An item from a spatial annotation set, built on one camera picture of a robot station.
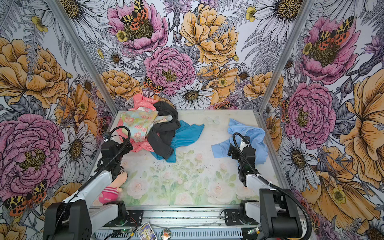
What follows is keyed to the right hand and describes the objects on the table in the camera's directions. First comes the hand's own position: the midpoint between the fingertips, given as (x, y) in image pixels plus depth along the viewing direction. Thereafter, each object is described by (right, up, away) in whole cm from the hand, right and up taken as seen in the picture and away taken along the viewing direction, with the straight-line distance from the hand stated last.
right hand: (238, 148), depth 90 cm
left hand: (-67, +2, -3) cm, 68 cm away
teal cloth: (-32, +7, +17) cm, 37 cm away
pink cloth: (-57, +1, +6) cm, 57 cm away
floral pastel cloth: (-62, +14, +4) cm, 64 cm away
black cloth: (-47, +7, +3) cm, 47 cm away
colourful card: (-47, -35, -21) cm, 63 cm away
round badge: (-39, -37, -20) cm, 57 cm away
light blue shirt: (+14, +7, +6) cm, 16 cm away
